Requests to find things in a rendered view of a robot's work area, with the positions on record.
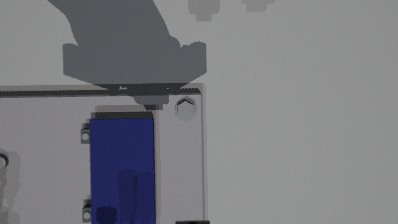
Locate dark blue rectangular plate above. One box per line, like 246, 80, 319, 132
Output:
89, 118, 156, 224

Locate grey flat plate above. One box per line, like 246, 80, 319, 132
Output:
0, 93, 205, 224

